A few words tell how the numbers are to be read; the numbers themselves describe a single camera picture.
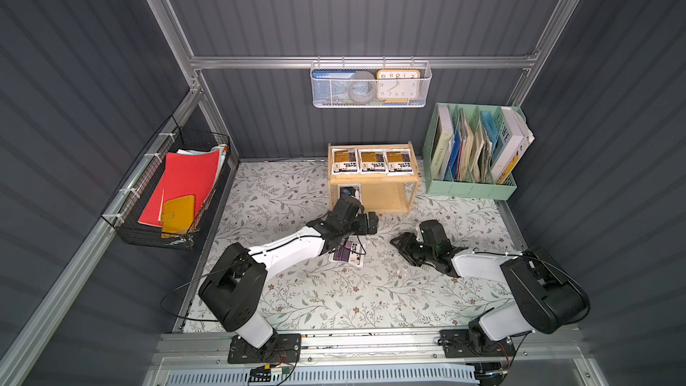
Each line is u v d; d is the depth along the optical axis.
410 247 0.81
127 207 0.62
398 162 0.89
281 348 0.73
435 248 0.72
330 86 0.84
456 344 0.73
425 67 0.89
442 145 0.98
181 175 0.72
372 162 0.89
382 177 0.87
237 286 0.44
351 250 0.91
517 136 0.92
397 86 0.89
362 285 0.85
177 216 0.67
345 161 0.89
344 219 0.67
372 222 0.77
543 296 0.45
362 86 0.91
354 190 0.80
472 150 0.97
